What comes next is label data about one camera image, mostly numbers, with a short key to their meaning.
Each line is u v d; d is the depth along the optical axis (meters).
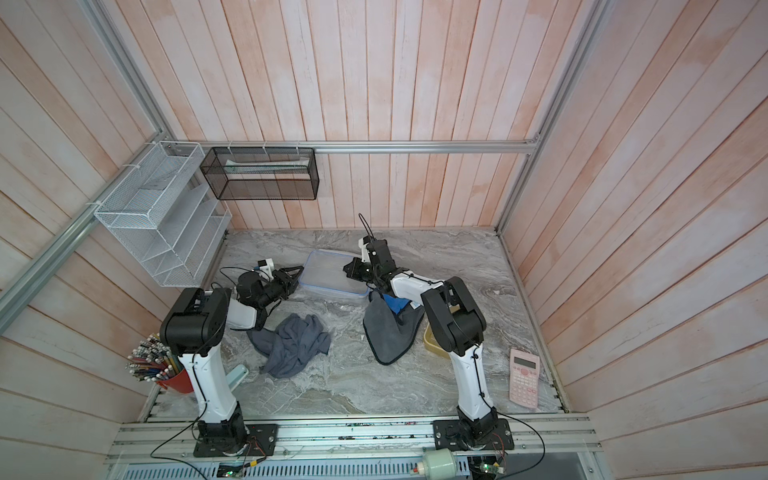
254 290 0.80
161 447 0.61
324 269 1.06
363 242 0.92
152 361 0.69
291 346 0.86
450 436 0.72
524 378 0.82
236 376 0.81
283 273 0.92
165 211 0.73
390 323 0.93
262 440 0.73
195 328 0.54
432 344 0.84
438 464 0.63
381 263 0.79
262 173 1.04
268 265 0.94
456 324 0.55
